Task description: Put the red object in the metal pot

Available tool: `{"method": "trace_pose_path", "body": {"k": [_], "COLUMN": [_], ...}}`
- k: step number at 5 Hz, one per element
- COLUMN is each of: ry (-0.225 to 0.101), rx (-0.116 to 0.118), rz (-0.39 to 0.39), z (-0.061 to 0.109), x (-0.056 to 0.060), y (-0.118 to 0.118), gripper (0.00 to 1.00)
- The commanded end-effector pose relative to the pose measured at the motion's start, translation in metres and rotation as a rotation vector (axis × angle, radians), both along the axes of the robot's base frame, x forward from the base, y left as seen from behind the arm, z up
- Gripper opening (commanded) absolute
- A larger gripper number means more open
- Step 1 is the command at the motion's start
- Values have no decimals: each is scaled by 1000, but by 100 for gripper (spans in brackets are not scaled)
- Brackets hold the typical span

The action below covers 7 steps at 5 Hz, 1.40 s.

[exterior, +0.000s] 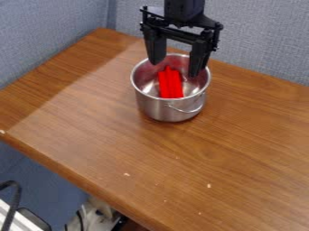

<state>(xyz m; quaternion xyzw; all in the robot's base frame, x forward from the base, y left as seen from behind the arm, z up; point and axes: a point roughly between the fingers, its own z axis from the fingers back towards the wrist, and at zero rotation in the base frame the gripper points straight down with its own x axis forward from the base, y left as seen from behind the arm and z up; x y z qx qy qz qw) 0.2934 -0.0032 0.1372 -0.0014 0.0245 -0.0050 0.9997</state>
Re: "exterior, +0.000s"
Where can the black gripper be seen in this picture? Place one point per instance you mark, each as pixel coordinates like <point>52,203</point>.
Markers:
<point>179,21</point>

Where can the red block object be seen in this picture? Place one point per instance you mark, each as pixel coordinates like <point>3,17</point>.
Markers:
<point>170,83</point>

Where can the metal pot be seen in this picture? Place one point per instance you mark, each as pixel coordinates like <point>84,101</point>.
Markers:
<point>168,109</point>

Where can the white table leg base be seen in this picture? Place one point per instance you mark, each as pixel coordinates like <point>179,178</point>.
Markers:
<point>95,216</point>

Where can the white striped device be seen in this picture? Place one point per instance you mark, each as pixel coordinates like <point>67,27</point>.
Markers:
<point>25,221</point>

